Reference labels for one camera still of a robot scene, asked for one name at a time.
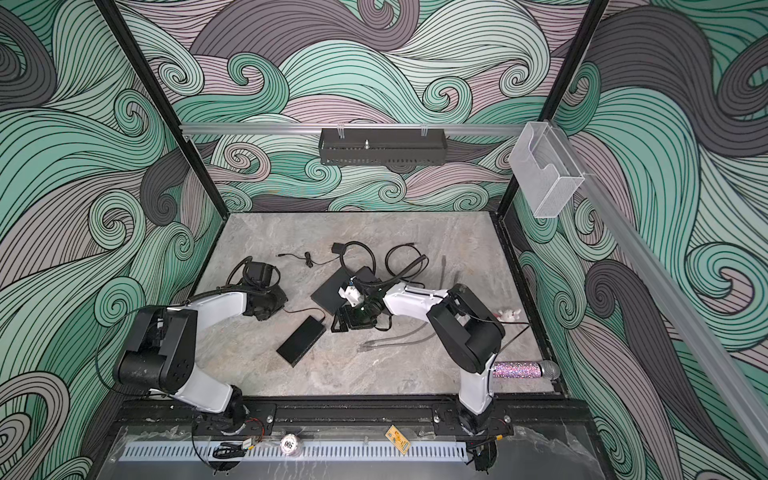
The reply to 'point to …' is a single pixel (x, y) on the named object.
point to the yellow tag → (397, 438)
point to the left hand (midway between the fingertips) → (283, 299)
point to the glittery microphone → (548, 369)
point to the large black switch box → (329, 297)
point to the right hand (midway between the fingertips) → (342, 328)
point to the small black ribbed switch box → (294, 349)
